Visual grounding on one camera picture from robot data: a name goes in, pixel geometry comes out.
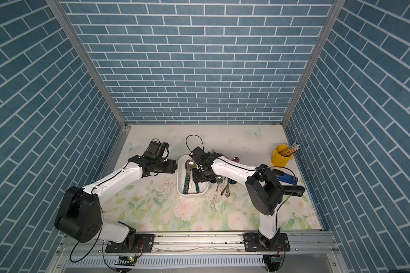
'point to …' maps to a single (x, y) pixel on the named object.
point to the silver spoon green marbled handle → (187, 166)
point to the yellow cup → (278, 160)
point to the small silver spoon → (228, 193)
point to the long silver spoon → (219, 180)
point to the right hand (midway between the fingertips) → (197, 180)
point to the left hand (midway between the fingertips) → (176, 166)
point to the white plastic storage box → (181, 173)
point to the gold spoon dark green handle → (193, 165)
